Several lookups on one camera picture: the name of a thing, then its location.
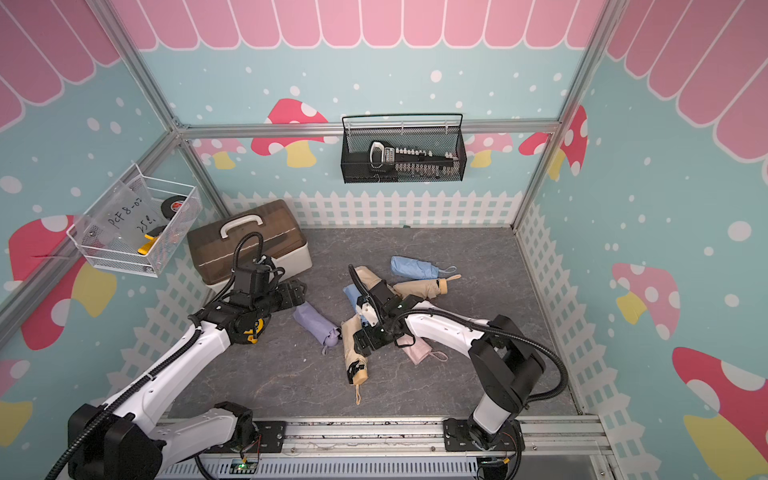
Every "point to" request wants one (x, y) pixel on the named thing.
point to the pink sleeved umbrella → (417, 348)
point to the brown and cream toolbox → (212, 248)
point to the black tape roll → (171, 206)
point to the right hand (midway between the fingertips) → (368, 342)
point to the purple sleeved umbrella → (320, 327)
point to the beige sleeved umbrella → (415, 289)
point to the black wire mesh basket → (355, 142)
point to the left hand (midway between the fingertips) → (294, 295)
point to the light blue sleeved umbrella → (352, 293)
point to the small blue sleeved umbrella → (418, 269)
